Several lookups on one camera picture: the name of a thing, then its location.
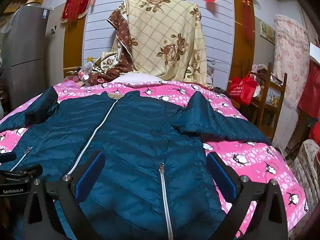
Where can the red hanging cloth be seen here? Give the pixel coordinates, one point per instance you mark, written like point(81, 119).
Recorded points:
point(309, 101)

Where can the right red chinese knot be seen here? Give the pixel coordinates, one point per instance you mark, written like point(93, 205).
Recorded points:
point(247, 19)

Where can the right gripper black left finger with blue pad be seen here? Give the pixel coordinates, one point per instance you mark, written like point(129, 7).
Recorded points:
point(40, 220)

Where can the red chinese knot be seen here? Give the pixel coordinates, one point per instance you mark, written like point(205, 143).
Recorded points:
point(247, 19)
point(74, 10)

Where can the brown floral cloth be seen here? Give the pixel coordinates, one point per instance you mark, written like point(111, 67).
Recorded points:
point(119, 60)

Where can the beige floral bedsheet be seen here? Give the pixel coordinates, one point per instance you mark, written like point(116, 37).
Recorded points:
point(167, 39)

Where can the wooden shelf rack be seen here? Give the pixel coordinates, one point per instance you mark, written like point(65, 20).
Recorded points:
point(267, 105)

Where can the pink floral hanging quilt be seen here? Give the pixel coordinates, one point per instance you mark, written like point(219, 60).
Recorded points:
point(291, 58)

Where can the floral cushion lower right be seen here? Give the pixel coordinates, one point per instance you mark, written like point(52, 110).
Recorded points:
point(304, 196)

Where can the teal down jacket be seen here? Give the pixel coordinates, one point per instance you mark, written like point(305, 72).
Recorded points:
point(155, 183)

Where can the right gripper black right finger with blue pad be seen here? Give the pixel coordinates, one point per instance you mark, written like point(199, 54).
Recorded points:
point(269, 218)

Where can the white pillow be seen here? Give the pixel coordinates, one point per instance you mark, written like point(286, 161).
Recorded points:
point(135, 78)

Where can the left red chinese knot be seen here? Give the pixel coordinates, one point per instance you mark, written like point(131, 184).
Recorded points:
point(74, 10)

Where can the red shopping bag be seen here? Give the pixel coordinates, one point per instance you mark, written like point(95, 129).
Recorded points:
point(242, 89)

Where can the straw hat on fridge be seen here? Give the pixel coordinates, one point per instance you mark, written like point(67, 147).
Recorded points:
point(32, 3)

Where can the grey refrigerator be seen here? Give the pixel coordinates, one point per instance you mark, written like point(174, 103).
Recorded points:
point(23, 54)

